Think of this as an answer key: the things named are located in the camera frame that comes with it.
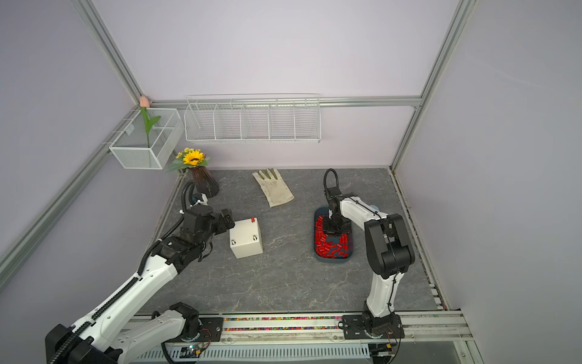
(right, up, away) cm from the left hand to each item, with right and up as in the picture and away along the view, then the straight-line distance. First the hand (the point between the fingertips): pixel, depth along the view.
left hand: (221, 216), depth 79 cm
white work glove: (+15, +10, +34) cm, 39 cm away
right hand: (+41, -9, +16) cm, 44 cm away
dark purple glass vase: (-20, +13, +34) cm, 42 cm away
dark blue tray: (+41, -10, +11) cm, 44 cm away
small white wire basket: (-32, +30, +10) cm, 45 cm away
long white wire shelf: (+7, +41, +20) cm, 46 cm away
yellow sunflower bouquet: (-17, +23, +12) cm, 31 cm away
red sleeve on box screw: (+9, -2, +9) cm, 13 cm away
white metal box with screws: (+8, -9, +4) cm, 12 cm away
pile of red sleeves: (+38, -15, +12) cm, 43 cm away
